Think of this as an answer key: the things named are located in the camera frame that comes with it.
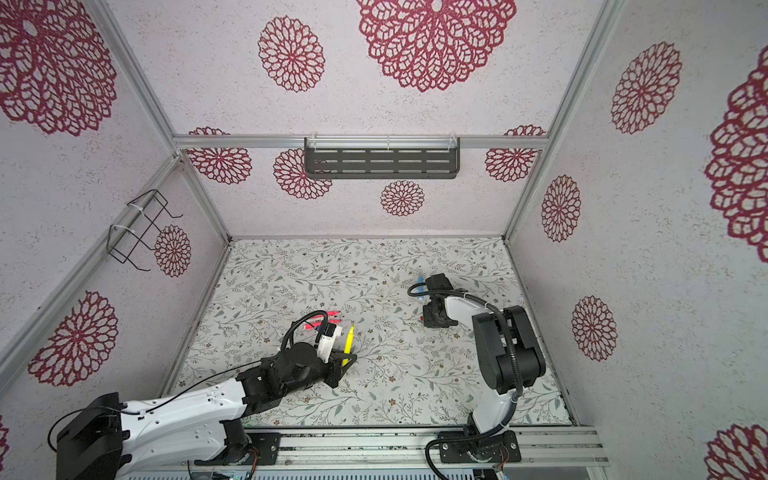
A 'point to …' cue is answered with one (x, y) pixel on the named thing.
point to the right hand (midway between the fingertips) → (437, 315)
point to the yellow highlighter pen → (349, 344)
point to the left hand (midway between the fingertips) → (354, 361)
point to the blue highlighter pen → (420, 289)
